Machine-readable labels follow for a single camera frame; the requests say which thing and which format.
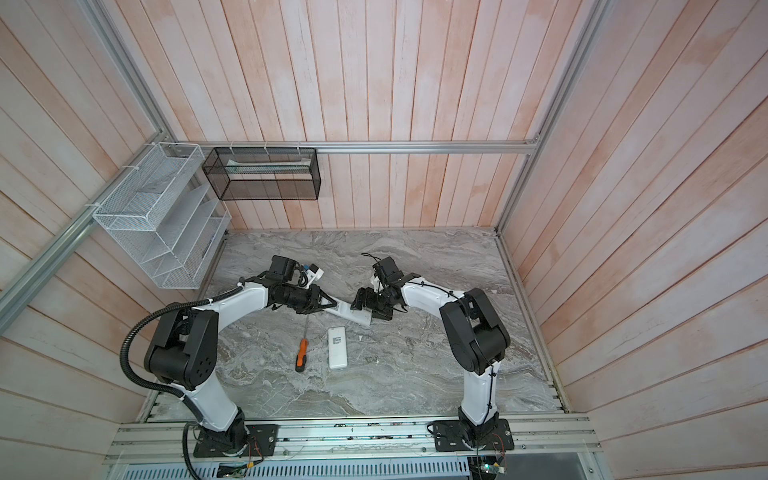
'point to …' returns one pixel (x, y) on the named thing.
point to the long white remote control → (344, 309)
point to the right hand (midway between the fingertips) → (360, 309)
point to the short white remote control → (337, 347)
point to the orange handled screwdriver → (301, 361)
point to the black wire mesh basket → (264, 173)
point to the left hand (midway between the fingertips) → (333, 309)
